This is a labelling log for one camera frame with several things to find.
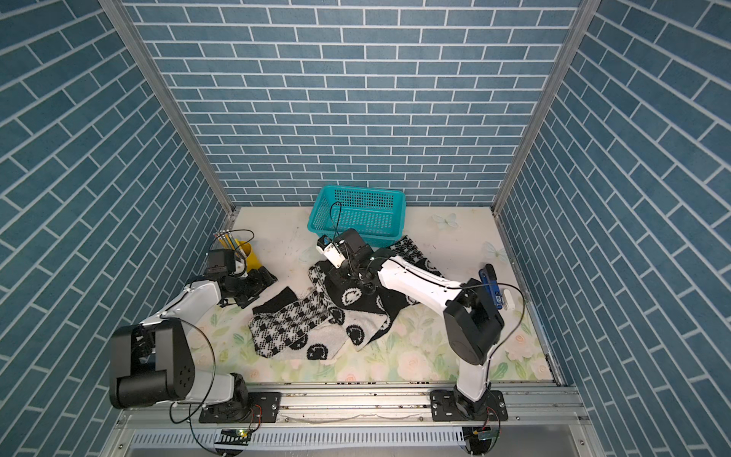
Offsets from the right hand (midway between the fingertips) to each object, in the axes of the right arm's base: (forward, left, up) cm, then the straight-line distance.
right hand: (334, 271), depth 85 cm
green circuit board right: (-36, -43, -15) cm, 58 cm away
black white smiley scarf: (-12, +4, -10) cm, 16 cm away
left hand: (-2, +20, -6) cm, 21 cm away
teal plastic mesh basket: (+39, -10, -13) cm, 42 cm away
